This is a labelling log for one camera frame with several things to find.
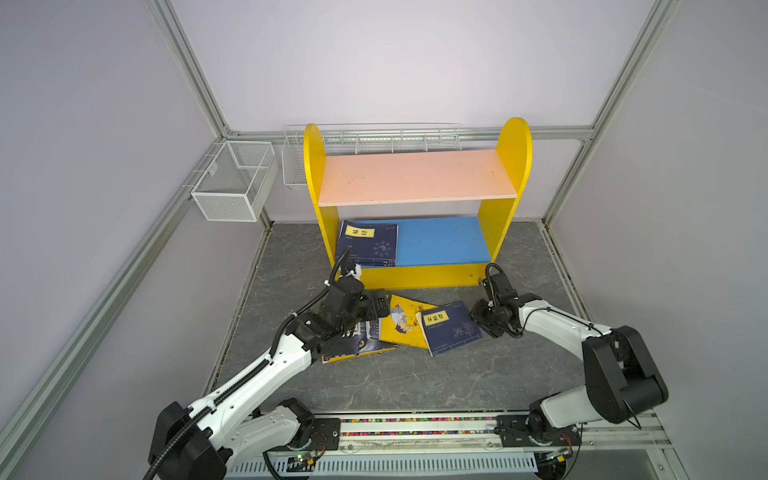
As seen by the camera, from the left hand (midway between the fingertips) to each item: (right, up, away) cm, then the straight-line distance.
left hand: (377, 301), depth 78 cm
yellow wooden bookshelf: (+16, +13, +15) cm, 26 cm away
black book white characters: (-5, -12, +6) cm, 15 cm away
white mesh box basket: (-50, +37, +24) cm, 67 cm away
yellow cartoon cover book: (+7, -8, +8) cm, 13 cm away
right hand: (+29, -9, +14) cm, 33 cm away
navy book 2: (+20, -10, +11) cm, 25 cm away
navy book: (-2, +15, +14) cm, 20 cm away
